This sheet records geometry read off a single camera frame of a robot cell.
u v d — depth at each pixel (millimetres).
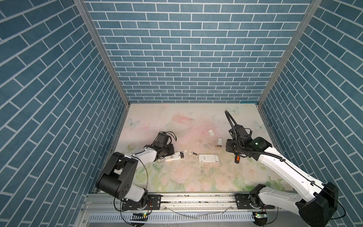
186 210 723
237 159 879
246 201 736
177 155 900
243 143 578
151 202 731
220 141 973
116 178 433
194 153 912
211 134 1018
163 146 732
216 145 959
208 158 893
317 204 373
